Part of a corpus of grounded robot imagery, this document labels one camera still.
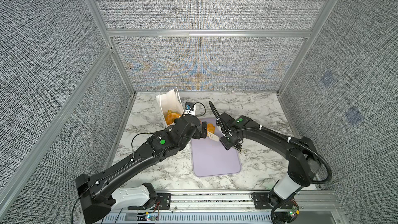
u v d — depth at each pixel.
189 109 0.57
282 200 0.62
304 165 0.44
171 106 0.92
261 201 0.73
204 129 0.61
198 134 0.61
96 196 0.38
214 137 0.85
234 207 0.73
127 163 0.42
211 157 0.87
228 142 0.74
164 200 0.73
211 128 0.95
